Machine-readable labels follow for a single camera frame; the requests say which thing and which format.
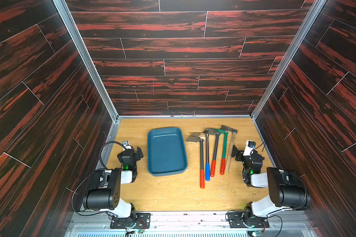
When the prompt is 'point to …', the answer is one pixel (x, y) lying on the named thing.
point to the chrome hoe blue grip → (201, 135)
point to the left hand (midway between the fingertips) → (132, 149)
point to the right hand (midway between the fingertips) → (245, 146)
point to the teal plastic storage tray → (166, 153)
